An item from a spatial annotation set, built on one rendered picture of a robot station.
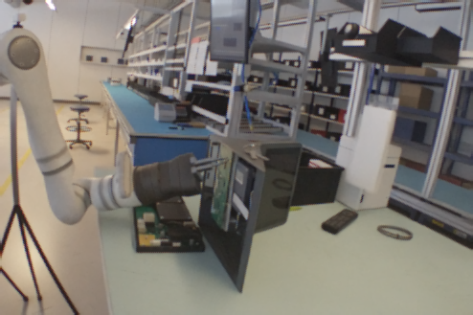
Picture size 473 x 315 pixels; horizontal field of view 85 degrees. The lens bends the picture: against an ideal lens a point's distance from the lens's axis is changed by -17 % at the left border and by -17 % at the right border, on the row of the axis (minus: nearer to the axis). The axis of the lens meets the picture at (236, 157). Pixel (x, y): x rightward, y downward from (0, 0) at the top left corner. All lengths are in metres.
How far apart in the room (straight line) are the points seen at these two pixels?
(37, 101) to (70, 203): 0.21
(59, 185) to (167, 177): 0.22
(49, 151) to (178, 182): 0.25
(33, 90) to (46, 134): 0.09
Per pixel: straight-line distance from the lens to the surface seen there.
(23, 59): 0.59
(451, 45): 0.89
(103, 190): 0.62
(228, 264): 0.57
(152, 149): 2.10
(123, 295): 0.49
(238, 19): 1.80
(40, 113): 0.60
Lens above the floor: 1.31
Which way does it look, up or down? 13 degrees down
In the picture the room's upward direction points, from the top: 9 degrees clockwise
